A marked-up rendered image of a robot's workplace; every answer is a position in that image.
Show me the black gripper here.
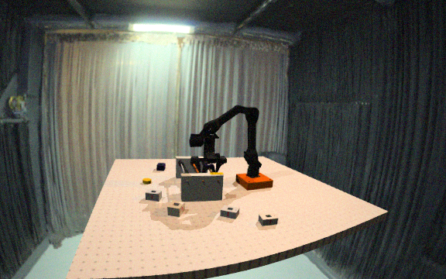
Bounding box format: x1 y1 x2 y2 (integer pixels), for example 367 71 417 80
191 147 227 173

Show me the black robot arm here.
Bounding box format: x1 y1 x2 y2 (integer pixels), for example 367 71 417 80
189 105 262 178

